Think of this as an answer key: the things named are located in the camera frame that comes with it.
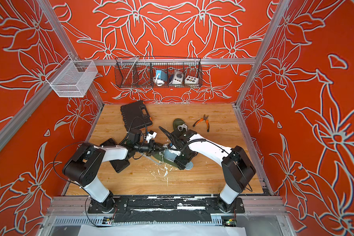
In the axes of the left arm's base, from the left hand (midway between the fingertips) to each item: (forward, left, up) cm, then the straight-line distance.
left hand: (164, 149), depth 84 cm
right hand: (-7, -10, -2) cm, 13 cm away
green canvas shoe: (-2, +3, -3) cm, 5 cm away
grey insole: (-3, -5, -2) cm, 6 cm away
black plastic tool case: (+29, +25, -4) cm, 39 cm away
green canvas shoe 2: (+21, -8, -2) cm, 22 cm away
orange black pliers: (+27, -29, -8) cm, 40 cm away
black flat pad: (-8, +27, -7) cm, 29 cm away
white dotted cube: (+40, -14, +21) cm, 48 cm away
